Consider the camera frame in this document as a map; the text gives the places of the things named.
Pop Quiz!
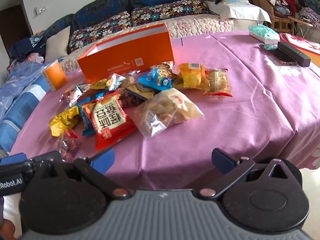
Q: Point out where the cream quilted sofa cover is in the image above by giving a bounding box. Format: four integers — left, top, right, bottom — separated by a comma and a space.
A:
59, 17, 235, 73

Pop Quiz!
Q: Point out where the beige pillow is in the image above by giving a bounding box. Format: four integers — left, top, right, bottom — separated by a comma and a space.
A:
44, 26, 71, 64

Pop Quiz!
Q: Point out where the dark blue patterned sofa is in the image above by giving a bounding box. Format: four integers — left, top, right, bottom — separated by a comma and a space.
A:
10, 0, 235, 73

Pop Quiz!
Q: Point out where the dark wooden door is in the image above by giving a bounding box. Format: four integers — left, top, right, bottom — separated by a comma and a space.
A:
0, 4, 31, 46

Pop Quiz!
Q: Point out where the red snack bag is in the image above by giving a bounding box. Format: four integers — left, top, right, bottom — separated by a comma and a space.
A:
82, 96, 137, 151

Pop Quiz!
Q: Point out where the blue cookie packet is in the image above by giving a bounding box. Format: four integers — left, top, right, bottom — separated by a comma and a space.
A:
137, 63, 175, 91

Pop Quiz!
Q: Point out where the orange cardboard box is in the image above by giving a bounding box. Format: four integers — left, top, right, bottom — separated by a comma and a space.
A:
77, 23, 175, 83

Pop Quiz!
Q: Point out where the orange cup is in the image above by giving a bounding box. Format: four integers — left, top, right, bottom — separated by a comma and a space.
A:
41, 60, 68, 92

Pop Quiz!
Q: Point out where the clear nut packet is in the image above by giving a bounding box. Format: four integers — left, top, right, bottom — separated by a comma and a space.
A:
124, 71, 141, 86

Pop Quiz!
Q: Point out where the long black box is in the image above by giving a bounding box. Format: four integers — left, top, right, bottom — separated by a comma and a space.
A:
277, 41, 311, 67

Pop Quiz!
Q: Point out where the small red foil packet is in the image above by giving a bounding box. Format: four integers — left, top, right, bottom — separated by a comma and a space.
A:
54, 129, 83, 162

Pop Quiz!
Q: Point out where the silver red snack packet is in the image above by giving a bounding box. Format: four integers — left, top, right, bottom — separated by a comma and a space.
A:
61, 84, 91, 107

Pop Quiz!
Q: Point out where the blue striped sheet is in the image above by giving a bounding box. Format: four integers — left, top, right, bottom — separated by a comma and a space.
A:
0, 84, 49, 153

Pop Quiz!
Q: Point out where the wicker chair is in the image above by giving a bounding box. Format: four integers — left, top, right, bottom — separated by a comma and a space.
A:
244, 0, 314, 35

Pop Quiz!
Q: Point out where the dark red snack packet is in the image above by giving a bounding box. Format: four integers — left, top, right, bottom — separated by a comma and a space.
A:
117, 91, 143, 108

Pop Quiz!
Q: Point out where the white paper bundle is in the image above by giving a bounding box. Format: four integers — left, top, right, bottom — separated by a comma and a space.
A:
205, 1, 272, 26

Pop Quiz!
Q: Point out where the clear bag of pastries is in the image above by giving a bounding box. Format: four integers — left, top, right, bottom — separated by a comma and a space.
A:
134, 88, 205, 138

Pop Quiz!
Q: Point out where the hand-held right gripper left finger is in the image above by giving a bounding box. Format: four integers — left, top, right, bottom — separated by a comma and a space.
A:
41, 147, 131, 200

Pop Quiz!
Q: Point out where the dark phone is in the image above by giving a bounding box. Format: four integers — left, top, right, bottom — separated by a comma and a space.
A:
271, 47, 295, 65

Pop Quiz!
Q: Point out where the yellow bread packet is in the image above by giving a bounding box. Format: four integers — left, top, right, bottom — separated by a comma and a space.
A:
177, 63, 209, 90

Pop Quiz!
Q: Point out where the clear red-edged cracker packet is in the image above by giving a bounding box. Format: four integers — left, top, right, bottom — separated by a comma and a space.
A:
203, 68, 233, 97

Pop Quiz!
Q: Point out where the pile of dark clothes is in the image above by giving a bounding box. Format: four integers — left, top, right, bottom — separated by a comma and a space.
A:
10, 34, 47, 63

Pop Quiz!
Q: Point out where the blue plaid blanket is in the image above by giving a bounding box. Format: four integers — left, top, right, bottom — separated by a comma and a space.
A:
0, 60, 59, 100

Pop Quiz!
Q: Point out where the floral cushion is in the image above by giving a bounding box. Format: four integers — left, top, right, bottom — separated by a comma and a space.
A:
131, 0, 218, 27
68, 11, 132, 54

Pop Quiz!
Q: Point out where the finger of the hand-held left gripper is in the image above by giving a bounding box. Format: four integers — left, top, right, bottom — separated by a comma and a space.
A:
27, 151, 62, 171

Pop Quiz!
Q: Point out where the yellow foil snack packet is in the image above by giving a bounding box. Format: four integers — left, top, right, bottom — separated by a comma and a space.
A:
49, 106, 80, 137

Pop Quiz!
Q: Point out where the pink tablecloth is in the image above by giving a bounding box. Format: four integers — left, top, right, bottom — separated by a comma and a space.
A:
10, 30, 320, 190

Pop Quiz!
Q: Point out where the green tissue pack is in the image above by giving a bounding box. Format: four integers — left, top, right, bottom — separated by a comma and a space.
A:
249, 24, 280, 43

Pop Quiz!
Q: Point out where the blue white snack packet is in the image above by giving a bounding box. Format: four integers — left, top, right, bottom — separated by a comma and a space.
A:
77, 92, 106, 137

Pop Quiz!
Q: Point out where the silver yellow snack packet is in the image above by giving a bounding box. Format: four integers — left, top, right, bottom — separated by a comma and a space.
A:
90, 73, 127, 91

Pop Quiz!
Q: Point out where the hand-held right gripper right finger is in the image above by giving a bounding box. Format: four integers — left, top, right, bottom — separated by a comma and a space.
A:
197, 148, 290, 200

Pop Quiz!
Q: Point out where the black gold snack packet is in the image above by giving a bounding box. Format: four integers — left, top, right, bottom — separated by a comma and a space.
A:
126, 84, 156, 100

